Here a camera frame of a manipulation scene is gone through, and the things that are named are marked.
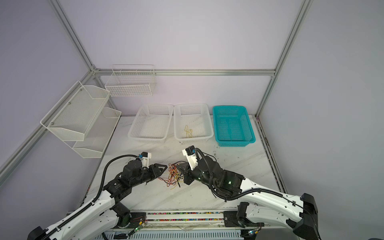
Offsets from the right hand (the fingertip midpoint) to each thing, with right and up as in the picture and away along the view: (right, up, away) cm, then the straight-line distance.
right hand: (175, 167), depth 64 cm
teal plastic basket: (+38, +19, +50) cm, 66 cm away
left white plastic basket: (-26, +22, +51) cm, 62 cm away
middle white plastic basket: (+10, +27, +55) cm, 62 cm away
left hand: (-7, -4, +13) cm, 16 cm away
